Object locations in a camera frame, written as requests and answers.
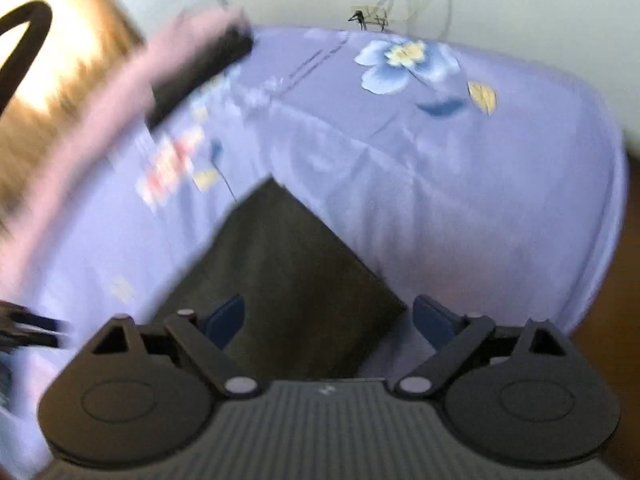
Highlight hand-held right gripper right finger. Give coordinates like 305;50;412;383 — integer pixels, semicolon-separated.
397;295;571;400

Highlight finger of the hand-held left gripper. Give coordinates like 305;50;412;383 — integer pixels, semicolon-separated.
0;301;72;350

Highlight golden curtain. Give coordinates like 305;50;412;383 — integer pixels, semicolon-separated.
0;0;146;221

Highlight purple floral bed sheet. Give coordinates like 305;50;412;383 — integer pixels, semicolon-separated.
0;27;631;480

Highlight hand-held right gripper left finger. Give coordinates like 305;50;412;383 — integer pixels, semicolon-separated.
90;294;258;400

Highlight black braided cable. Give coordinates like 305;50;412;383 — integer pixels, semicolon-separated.
0;1;54;111

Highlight pink floral quilt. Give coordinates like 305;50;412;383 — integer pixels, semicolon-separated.
0;5;246;301

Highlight black pants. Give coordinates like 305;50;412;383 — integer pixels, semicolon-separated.
152;175;408;381

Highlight folded black garment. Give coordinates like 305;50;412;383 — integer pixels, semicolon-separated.
145;24;254;128

